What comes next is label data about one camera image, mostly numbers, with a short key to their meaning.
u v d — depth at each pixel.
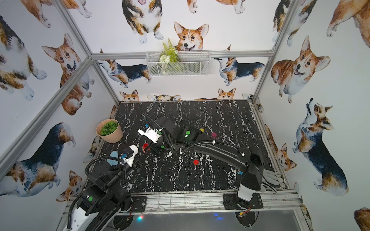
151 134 0.58
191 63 0.93
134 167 0.58
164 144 0.56
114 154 0.90
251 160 0.42
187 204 0.74
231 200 0.73
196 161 0.88
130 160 0.55
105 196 0.51
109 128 0.90
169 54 0.82
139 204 0.74
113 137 0.89
